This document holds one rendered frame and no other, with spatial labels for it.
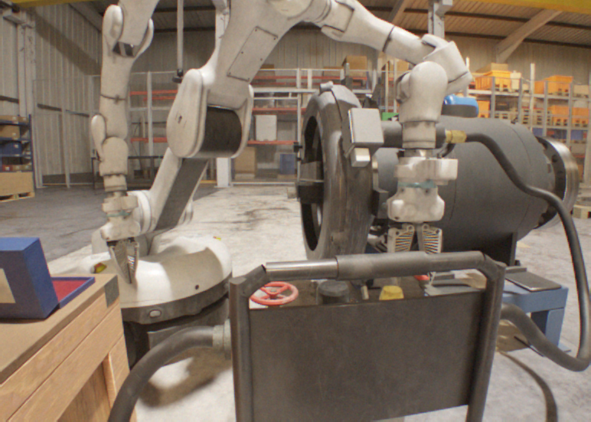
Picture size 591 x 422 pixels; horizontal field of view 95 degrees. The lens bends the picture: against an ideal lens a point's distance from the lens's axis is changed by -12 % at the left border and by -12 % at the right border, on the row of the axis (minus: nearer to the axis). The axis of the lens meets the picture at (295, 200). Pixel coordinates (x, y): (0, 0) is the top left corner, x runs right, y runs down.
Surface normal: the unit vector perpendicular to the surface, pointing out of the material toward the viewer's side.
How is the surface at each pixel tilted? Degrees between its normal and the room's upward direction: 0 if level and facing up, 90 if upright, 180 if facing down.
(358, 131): 68
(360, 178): 84
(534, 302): 90
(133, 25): 134
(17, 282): 102
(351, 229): 107
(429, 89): 98
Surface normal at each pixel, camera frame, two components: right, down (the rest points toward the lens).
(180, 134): -0.56, 0.12
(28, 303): 0.12, 0.33
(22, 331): 0.00, -0.99
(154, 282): 0.40, -0.47
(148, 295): 0.45, 0.09
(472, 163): 0.11, -0.18
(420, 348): 0.12, 0.12
